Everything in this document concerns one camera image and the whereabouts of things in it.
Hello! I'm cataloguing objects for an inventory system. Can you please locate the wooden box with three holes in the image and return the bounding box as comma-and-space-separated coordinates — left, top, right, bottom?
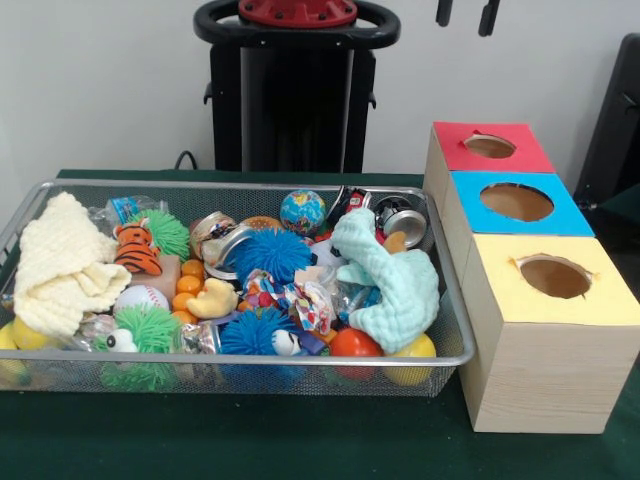
422, 121, 640, 434

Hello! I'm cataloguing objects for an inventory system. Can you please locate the silver mesh bin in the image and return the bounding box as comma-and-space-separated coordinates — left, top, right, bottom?
0, 178, 476, 399

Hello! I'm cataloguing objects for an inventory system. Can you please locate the black flat panel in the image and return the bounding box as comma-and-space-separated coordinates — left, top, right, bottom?
573, 32, 640, 201

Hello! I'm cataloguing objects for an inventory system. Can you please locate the dark green tablecloth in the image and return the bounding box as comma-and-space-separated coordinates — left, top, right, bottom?
592, 185, 640, 236
0, 168, 640, 480

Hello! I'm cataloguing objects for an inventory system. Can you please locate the globe print ball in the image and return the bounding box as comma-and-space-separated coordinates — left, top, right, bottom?
279, 189, 327, 237

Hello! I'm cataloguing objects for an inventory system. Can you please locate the mint green cloth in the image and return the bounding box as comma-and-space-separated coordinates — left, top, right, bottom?
329, 208, 441, 355

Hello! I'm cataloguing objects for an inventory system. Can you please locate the yellow duck plush toy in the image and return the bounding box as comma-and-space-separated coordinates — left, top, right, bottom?
186, 277, 240, 320

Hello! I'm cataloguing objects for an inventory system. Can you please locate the blue spiky ball with eyes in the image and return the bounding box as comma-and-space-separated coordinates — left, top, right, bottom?
219, 306, 307, 386

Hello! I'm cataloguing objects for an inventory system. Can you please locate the orange tiger plush toy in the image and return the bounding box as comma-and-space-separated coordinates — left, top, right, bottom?
112, 216, 164, 277

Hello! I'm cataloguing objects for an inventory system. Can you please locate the white baseball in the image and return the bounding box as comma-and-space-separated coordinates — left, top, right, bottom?
113, 285, 171, 319

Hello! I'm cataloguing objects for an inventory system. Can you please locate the green spiky ball with eyes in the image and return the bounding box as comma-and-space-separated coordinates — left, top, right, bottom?
92, 304, 185, 392

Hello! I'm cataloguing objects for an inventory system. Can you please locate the cream knitted cloth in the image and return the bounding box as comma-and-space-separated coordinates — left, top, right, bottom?
13, 191, 133, 337

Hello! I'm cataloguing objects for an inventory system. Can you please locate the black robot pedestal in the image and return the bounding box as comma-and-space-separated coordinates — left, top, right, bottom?
193, 0, 402, 174

